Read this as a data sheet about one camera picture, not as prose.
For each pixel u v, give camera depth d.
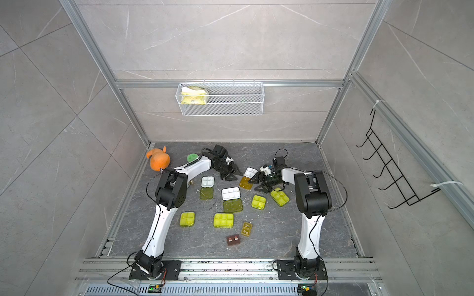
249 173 1.04
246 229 0.82
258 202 0.93
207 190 0.98
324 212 0.55
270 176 0.89
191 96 0.87
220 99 1.01
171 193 0.62
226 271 0.75
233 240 0.80
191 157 1.07
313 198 0.55
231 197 0.95
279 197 0.93
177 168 0.66
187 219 0.86
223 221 0.86
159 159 1.01
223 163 0.92
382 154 0.71
